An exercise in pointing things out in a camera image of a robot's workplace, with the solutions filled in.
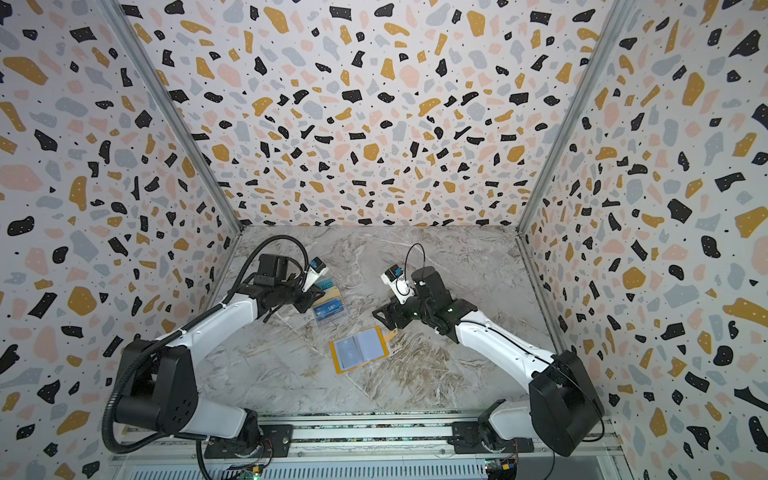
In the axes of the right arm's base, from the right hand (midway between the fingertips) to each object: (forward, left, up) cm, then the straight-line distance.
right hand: (381, 302), depth 79 cm
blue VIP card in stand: (+6, +18, -14) cm, 24 cm away
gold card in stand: (+10, +18, -12) cm, 23 cm away
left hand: (+8, +18, -4) cm, 20 cm away
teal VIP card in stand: (+13, +20, -12) cm, 27 cm away
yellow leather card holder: (-6, +7, -18) cm, 20 cm away
